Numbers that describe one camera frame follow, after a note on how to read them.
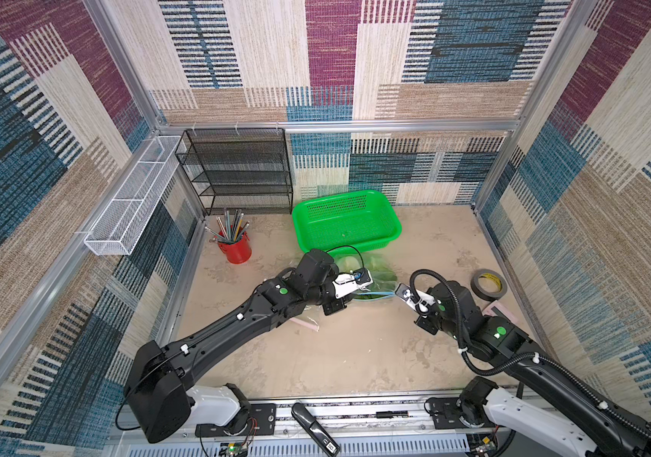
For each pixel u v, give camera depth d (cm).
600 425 42
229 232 102
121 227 71
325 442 67
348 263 97
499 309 91
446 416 73
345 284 64
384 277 87
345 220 115
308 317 85
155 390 39
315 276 57
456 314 52
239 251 103
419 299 63
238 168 108
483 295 94
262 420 73
